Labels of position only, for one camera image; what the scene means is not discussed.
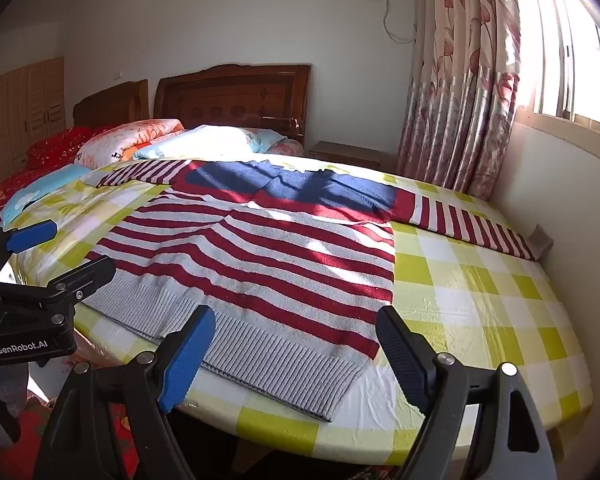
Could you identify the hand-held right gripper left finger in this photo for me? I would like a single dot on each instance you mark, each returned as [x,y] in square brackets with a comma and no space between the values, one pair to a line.
[185,355]

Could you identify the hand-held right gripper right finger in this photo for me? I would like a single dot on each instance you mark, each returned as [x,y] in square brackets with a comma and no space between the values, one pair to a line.
[405,355]

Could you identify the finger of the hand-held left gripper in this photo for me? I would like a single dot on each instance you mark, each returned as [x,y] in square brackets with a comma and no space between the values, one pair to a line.
[87,277]
[30,237]

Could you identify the red grey striped knit sweater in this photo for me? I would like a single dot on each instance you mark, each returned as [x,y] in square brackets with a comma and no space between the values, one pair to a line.
[260,270]

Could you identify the light blue cloth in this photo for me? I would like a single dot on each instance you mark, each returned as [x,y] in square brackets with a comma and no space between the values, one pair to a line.
[35,192]

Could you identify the yellow white checked bed sheet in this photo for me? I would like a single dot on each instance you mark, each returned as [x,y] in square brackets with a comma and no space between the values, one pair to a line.
[480,310]

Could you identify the red patterned bedding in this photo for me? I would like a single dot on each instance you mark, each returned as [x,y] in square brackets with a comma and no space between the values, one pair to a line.
[55,147]

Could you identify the light wooden wardrobe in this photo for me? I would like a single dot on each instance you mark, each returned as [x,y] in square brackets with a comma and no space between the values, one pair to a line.
[15,110]

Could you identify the orange floral folded quilt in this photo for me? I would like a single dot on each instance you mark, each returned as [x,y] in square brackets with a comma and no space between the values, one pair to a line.
[130,140]

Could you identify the small wooden headboard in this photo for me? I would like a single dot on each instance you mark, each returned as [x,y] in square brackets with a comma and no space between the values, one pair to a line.
[115,102]

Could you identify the small grey object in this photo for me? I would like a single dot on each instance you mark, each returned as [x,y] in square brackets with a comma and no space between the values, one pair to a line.
[542,241]

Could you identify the light blue white pillow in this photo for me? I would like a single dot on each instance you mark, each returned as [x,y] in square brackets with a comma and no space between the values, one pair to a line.
[205,140]

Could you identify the wooden nightstand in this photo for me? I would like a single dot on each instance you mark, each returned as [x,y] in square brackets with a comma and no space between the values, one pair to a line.
[345,152]

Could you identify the pink floral pillow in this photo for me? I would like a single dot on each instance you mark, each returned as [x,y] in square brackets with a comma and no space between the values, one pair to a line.
[287,147]

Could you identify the large wooden headboard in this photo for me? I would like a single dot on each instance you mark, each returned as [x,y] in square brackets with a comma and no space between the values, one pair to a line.
[230,95]

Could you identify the pink floral curtain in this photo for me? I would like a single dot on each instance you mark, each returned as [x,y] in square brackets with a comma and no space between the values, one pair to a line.
[455,85]

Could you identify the barred window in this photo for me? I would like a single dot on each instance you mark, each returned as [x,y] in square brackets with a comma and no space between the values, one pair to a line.
[565,50]

